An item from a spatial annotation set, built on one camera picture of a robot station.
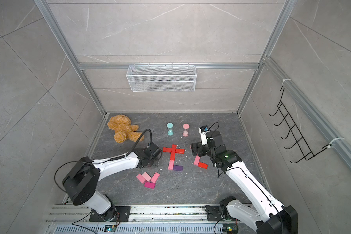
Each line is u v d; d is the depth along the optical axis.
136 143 0.66
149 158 0.69
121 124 1.01
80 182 0.44
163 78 1.01
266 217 0.38
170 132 1.05
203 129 0.67
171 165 0.90
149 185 0.83
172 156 0.95
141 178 0.86
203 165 0.90
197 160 0.93
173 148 0.98
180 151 0.96
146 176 0.86
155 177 0.85
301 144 0.65
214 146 0.56
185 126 0.99
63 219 0.73
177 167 0.90
